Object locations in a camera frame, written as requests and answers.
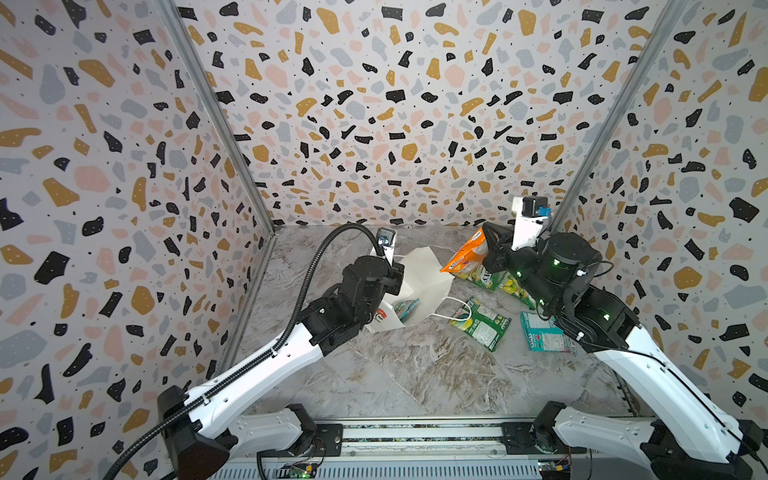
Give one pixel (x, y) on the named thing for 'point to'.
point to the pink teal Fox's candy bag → (402, 308)
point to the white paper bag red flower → (424, 281)
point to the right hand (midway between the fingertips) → (485, 220)
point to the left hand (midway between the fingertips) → (392, 247)
